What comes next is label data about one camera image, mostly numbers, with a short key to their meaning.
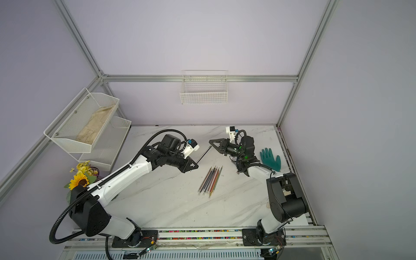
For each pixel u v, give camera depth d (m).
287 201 0.45
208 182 0.93
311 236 0.76
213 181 0.93
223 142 0.74
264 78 1.76
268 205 0.84
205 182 0.93
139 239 0.71
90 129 0.77
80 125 0.77
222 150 0.73
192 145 0.70
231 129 0.78
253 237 0.74
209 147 0.79
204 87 0.95
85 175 0.67
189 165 0.69
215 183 0.91
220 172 0.96
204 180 0.93
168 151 0.62
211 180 0.93
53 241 0.37
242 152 0.67
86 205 0.41
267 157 1.01
